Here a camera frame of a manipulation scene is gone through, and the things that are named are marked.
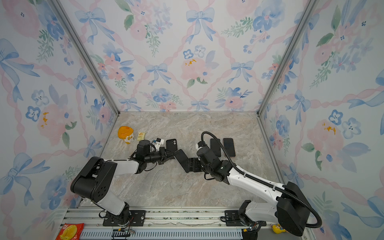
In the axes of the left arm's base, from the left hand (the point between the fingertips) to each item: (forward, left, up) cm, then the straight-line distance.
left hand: (176, 153), depth 86 cm
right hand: (-6, -8, +2) cm, 11 cm away
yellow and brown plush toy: (-35, -49, -7) cm, 61 cm away
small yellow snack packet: (+18, +27, -9) cm, 34 cm away
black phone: (-2, -4, -3) cm, 5 cm away
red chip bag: (-37, +47, -9) cm, 60 cm away
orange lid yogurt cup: (+14, +33, -1) cm, 36 cm away
